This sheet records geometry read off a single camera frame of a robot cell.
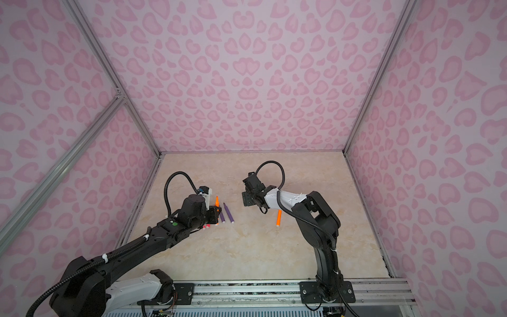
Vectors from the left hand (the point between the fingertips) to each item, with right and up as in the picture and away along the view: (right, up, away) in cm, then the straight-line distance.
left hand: (221, 206), depth 84 cm
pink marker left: (-4, -6, -12) cm, 14 cm away
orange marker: (+25, -7, +9) cm, 28 cm away
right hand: (+13, +3, +13) cm, 19 cm away
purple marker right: (+3, -7, +9) cm, 12 cm away
